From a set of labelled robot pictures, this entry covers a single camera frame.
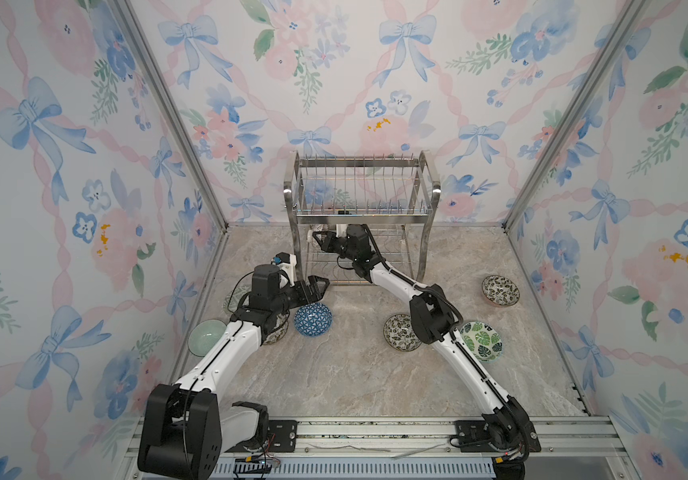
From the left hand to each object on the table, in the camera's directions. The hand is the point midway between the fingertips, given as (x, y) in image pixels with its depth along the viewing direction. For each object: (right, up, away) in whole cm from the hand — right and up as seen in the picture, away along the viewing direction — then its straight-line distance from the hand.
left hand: (319, 282), depth 83 cm
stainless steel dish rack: (+25, +29, +28) cm, 47 cm away
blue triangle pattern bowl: (-3, -12, +10) cm, 16 cm away
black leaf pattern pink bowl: (+59, -4, +17) cm, 62 cm away
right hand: (-4, +16, +19) cm, 25 cm away
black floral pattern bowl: (-13, -15, +7) cm, 21 cm away
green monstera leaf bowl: (+48, -18, +7) cm, 52 cm away
